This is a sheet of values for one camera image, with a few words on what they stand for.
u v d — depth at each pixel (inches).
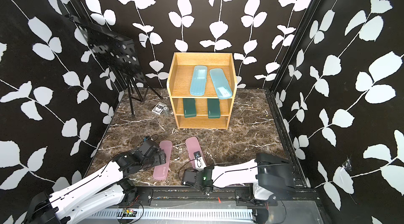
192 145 35.7
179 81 31.9
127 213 27.8
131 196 25.7
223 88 29.6
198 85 30.7
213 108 33.8
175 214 27.6
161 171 32.0
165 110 40.9
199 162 27.6
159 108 42.2
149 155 24.7
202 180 23.7
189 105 34.0
